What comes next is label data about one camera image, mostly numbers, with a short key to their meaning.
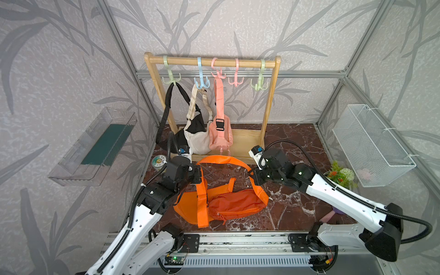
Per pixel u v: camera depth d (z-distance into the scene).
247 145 1.12
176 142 0.60
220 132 0.85
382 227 0.39
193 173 0.57
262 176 0.64
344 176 0.78
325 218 0.79
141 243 0.44
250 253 0.72
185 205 0.79
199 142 0.96
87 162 0.62
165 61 0.66
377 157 0.62
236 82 0.72
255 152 0.65
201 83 0.73
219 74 0.74
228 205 0.79
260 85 0.73
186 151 0.61
